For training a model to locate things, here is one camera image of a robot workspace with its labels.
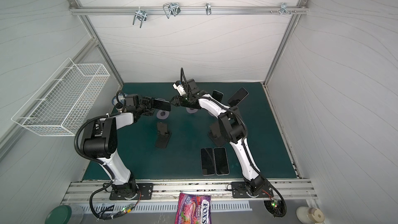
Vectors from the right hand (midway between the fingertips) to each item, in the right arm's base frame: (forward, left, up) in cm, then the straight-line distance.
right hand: (175, 97), depth 95 cm
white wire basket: (-23, +45, +19) cm, 54 cm away
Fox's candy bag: (-55, -16, -11) cm, 59 cm away
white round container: (-55, -64, -5) cm, 84 cm away
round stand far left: (-5, +10, -13) cm, 17 cm away
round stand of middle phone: (-1, -9, -13) cm, 16 cm away
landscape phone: (-1, +10, -7) cm, 13 cm away
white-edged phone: (-33, -29, -12) cm, 46 cm away
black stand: (-21, -26, -7) cm, 34 cm away
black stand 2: (-22, +5, -10) cm, 25 cm away
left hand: (+1, +11, -2) cm, 11 cm away
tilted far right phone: (+7, -41, -6) cm, 42 cm away
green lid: (-61, +35, -1) cm, 70 cm away
